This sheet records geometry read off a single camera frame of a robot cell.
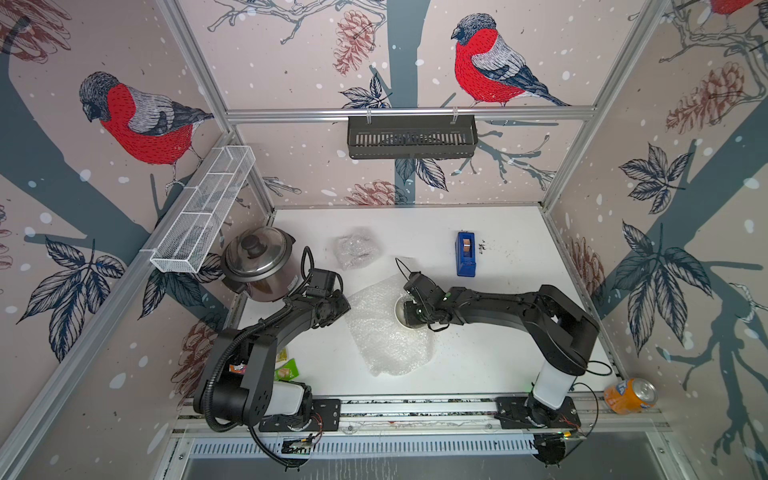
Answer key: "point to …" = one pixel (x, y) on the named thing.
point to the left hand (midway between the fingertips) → (350, 299)
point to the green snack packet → (287, 372)
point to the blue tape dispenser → (465, 254)
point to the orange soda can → (630, 396)
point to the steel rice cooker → (261, 262)
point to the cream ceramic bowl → (399, 309)
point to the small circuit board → (296, 446)
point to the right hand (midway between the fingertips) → (405, 311)
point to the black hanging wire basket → (412, 137)
